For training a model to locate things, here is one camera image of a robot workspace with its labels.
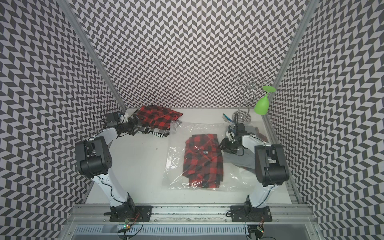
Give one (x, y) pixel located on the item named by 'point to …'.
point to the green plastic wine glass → (262, 106)
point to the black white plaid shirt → (158, 132)
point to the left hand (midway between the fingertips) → (143, 121)
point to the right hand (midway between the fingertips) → (220, 150)
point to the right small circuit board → (256, 231)
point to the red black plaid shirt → (158, 117)
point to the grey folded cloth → (247, 159)
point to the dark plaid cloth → (260, 135)
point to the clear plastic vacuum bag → (235, 178)
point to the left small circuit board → (127, 225)
